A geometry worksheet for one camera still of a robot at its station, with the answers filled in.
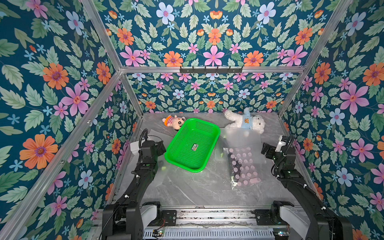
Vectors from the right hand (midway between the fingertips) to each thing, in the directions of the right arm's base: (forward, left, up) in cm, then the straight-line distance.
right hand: (275, 143), depth 84 cm
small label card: (+6, +48, -14) cm, 50 cm away
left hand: (-1, +69, 0) cm, 69 cm away
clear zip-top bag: (+6, +17, -13) cm, 22 cm away
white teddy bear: (+23, +13, -6) cm, 27 cm away
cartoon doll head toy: (+22, +64, -7) cm, 68 cm away
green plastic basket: (+8, +49, -14) cm, 52 cm away
